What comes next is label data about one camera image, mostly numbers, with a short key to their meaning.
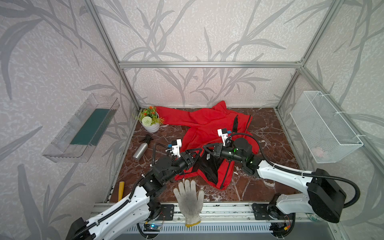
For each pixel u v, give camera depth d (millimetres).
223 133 707
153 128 1014
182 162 624
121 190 780
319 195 411
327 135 608
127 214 486
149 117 946
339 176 413
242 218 723
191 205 754
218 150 653
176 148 666
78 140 628
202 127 1019
